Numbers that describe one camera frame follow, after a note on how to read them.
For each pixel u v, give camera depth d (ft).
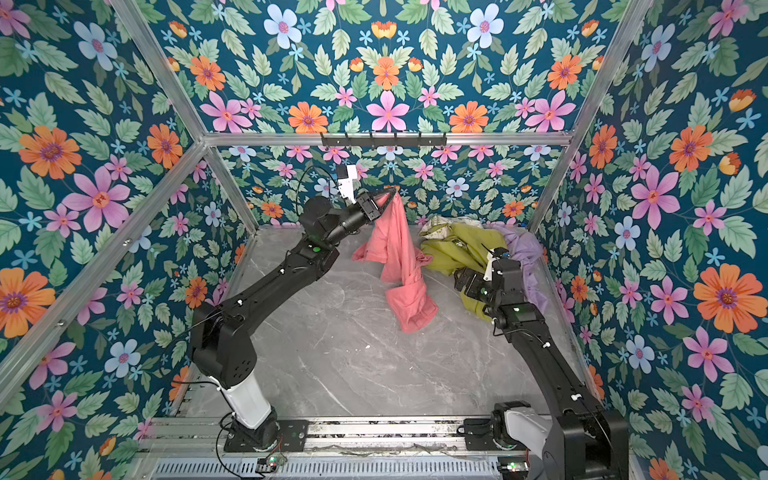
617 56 2.44
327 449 2.36
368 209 2.09
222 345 1.49
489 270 2.40
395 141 3.00
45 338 1.71
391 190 2.29
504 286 1.99
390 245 2.65
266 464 2.34
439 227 3.69
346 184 2.19
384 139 3.03
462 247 3.43
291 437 2.41
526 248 3.56
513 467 2.31
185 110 2.78
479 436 2.41
